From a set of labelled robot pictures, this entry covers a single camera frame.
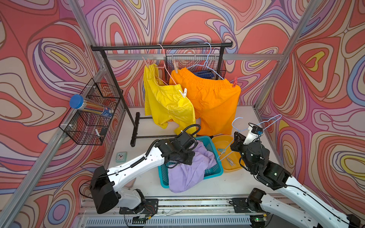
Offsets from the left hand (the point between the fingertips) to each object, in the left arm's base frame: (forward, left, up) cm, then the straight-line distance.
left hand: (193, 159), depth 74 cm
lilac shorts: (-8, +5, -2) cm, 10 cm away
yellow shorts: (+26, +14, +17) cm, 34 cm away
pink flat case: (-8, +35, -14) cm, 39 cm away
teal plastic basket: (-2, -13, -13) cm, 19 cm away
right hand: (+7, -20, +11) cm, 24 cm away
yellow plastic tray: (+18, -20, -11) cm, 29 cm away
